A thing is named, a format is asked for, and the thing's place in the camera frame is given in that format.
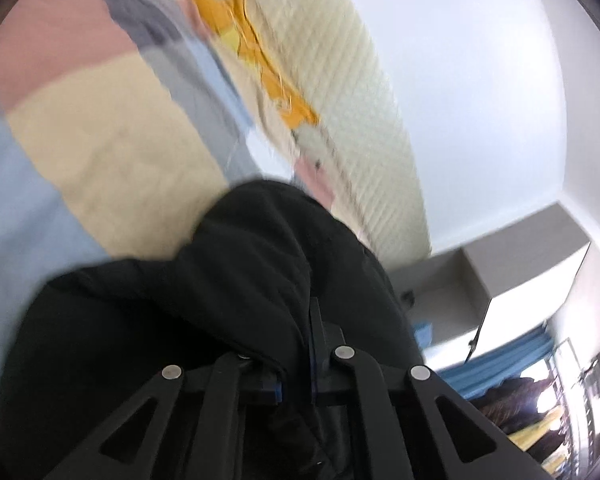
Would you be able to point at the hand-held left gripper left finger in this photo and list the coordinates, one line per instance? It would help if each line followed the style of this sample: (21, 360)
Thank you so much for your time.
(267, 389)

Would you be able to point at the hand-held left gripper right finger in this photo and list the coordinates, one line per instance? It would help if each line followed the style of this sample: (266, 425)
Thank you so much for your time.
(314, 365)

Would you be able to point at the black puffer jacket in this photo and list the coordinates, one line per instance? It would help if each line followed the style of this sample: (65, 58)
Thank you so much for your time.
(155, 320)

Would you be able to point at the blue chair cover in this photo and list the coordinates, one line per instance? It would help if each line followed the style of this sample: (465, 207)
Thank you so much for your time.
(422, 334)

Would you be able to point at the blue curtain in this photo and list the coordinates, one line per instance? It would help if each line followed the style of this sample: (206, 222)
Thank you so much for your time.
(500, 365)

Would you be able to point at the dark hanging coat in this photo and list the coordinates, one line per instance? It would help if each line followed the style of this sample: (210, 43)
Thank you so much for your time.
(510, 395)

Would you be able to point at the cream quilted headboard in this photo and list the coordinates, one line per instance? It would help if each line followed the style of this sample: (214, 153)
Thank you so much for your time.
(355, 135)

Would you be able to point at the grey and white wardrobe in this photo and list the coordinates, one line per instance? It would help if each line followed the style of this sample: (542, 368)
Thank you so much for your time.
(520, 250)

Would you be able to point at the yellow cloth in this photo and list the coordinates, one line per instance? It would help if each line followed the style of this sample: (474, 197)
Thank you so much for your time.
(245, 35)
(540, 435)

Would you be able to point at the checkered pastel bedspread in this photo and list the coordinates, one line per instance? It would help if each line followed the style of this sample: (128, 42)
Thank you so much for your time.
(105, 135)

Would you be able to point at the dark wall socket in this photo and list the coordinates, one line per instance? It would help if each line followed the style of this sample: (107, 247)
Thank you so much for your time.
(407, 297)

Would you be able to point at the black clothes rail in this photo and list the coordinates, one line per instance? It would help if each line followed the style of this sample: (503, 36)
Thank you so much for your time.
(480, 330)

